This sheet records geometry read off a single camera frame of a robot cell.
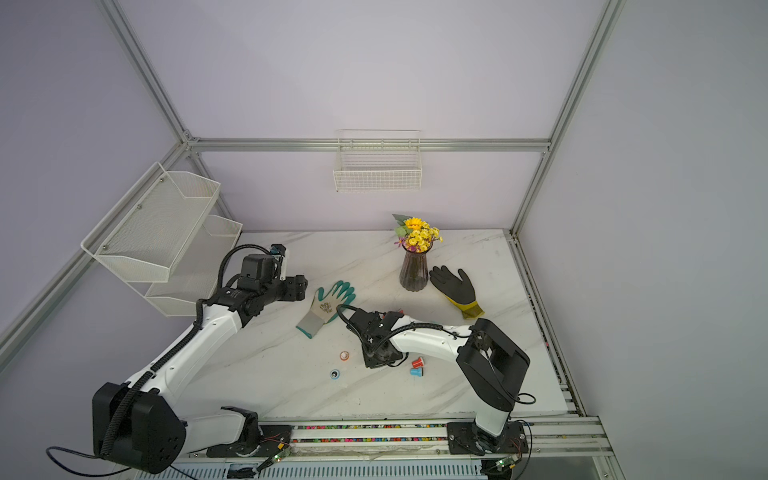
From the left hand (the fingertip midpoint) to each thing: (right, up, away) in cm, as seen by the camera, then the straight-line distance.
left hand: (293, 286), depth 84 cm
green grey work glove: (+6, -10, +14) cm, 18 cm away
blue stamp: (+36, -24, -1) cm, 43 cm away
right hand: (+26, -22, +1) cm, 34 cm away
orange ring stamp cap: (+14, -21, +3) cm, 26 cm away
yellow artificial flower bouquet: (+35, +15, 0) cm, 38 cm away
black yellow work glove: (+52, -4, +17) cm, 55 cm away
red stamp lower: (+36, -22, 0) cm, 43 cm away
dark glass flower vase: (+36, +3, +13) cm, 38 cm away
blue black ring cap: (+12, -25, -1) cm, 28 cm away
